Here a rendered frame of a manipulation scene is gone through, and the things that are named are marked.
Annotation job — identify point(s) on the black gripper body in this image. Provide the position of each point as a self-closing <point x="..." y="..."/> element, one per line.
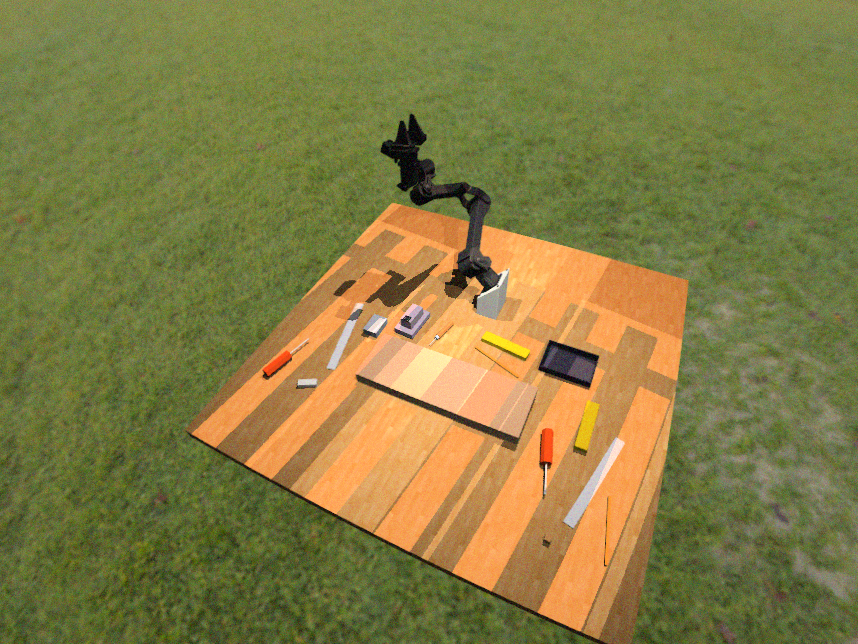
<point x="408" y="156"/>

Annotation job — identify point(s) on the red-handled awl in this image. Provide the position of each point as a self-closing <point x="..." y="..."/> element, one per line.
<point x="278" y="362"/>
<point x="546" y="451"/>

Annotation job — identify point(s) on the yellow rectangular block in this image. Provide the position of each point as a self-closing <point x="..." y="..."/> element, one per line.
<point x="505" y="346"/>
<point x="586" y="426"/>

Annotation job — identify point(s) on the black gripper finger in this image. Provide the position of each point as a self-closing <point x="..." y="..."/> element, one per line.
<point x="402" y="140"/>
<point x="414" y="128"/>

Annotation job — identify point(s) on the white flat strip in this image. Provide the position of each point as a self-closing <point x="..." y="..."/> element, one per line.
<point x="593" y="483"/>
<point x="345" y="336"/>

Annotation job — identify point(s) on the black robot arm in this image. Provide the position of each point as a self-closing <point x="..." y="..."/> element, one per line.
<point x="471" y="261"/>

